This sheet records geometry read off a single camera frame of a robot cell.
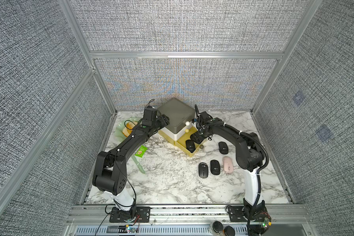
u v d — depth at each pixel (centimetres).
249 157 56
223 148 95
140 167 90
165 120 81
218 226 64
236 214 73
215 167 88
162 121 80
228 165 86
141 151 95
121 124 103
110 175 46
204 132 76
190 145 96
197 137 90
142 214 74
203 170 86
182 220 73
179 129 90
